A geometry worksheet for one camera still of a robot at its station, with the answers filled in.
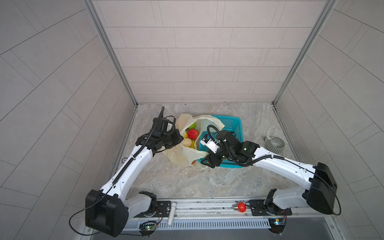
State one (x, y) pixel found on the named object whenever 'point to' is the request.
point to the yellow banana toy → (192, 144)
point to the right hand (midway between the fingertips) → (204, 158)
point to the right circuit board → (277, 224)
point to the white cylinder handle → (171, 214)
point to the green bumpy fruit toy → (192, 126)
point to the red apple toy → (193, 134)
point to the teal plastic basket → (233, 124)
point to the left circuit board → (147, 228)
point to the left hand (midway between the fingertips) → (187, 135)
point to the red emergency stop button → (242, 207)
